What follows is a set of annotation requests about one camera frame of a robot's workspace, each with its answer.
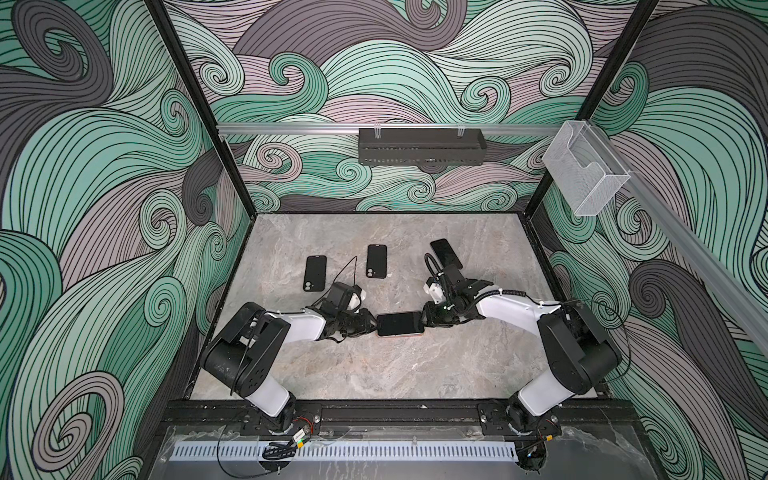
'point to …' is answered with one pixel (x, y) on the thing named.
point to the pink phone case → (420, 334)
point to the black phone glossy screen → (445, 253)
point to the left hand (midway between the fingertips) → (379, 325)
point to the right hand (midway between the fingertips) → (423, 322)
